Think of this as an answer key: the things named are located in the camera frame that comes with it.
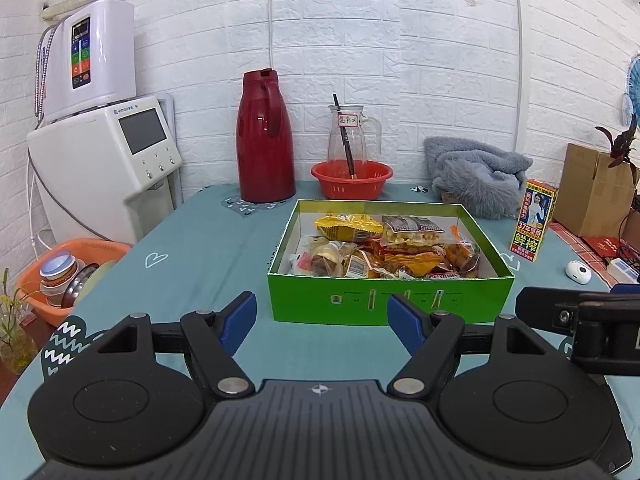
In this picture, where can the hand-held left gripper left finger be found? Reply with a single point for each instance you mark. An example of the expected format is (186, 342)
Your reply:
(240, 317)

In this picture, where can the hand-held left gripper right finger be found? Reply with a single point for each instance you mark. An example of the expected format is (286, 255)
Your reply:
(405, 320)

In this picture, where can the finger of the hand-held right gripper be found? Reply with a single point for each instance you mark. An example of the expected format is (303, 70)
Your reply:
(626, 288)
(540, 307)

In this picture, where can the red orange snack packet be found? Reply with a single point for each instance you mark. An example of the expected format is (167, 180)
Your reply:
(410, 261)

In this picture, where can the small orange barcode packet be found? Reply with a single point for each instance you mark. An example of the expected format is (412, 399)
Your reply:
(359, 266)

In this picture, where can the green cardboard box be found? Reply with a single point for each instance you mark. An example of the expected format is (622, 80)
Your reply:
(310, 295)

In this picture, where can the clear orange-edged snack packet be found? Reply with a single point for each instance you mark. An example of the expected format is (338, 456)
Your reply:
(461, 255)

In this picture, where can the yellow snack packet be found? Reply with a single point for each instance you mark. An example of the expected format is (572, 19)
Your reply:
(345, 227)

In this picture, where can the white power strip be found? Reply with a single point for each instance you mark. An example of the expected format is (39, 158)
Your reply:
(622, 270)

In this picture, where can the red booklet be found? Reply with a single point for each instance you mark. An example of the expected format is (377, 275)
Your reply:
(605, 246)

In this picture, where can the small white round device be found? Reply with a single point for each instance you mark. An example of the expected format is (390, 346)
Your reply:
(578, 272)

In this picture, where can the plaid cloth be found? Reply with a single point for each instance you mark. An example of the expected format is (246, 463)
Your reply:
(570, 246)

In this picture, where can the yellow juice carton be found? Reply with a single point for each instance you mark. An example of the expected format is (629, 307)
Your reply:
(532, 230)

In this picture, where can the teal printed tablecloth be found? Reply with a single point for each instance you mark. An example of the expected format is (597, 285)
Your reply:
(200, 240)

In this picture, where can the brown cardboard box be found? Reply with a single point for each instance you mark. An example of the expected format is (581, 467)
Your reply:
(580, 195)

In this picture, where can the purple leaf plant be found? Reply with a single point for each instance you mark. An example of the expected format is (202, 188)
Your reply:
(620, 147)

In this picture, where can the red plastic basket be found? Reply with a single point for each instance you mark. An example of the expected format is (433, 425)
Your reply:
(372, 181)

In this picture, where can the orange plastic basin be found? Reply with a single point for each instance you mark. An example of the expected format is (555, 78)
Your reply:
(112, 252)

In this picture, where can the grey fluffy cloth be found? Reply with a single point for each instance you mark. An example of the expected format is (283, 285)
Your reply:
(475, 180)

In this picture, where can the metal pot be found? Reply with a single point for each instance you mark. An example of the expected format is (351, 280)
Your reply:
(80, 285)

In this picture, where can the red thermos jug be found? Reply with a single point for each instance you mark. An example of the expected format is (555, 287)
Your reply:
(265, 150)

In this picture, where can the glass pitcher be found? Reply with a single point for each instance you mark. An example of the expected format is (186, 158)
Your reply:
(360, 142)

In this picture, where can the bowl with blue lid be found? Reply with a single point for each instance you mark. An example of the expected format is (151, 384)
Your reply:
(57, 267)

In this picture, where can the black stirring stick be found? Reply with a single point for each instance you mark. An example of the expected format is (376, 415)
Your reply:
(345, 135)

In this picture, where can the blue fan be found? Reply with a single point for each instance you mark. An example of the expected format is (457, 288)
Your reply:
(634, 90)

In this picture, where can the white dispenser with screen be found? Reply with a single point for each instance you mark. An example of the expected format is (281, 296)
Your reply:
(85, 170)

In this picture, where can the green plant in jar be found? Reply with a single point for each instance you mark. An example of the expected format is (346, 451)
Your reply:
(20, 350)

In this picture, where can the white water purifier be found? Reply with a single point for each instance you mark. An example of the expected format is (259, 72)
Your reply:
(110, 60)

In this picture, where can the white vertical wall pipe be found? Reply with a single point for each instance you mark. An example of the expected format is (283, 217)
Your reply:
(270, 20)

